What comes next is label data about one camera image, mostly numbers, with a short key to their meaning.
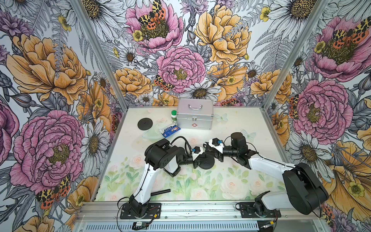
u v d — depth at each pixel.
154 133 1.06
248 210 0.73
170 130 1.03
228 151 0.75
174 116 1.04
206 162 0.90
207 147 0.75
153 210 0.73
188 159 0.84
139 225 0.72
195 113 1.05
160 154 0.58
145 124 1.10
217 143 0.70
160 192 0.80
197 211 0.76
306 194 0.43
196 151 0.79
